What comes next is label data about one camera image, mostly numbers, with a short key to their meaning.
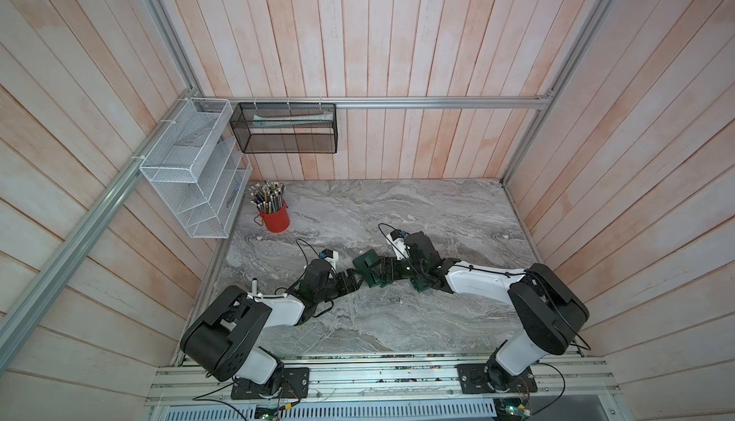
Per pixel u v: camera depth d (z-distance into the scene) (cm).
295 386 73
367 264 85
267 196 93
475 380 73
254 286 90
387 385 75
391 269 78
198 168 68
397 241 81
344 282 79
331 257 84
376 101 98
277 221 102
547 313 47
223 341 45
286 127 104
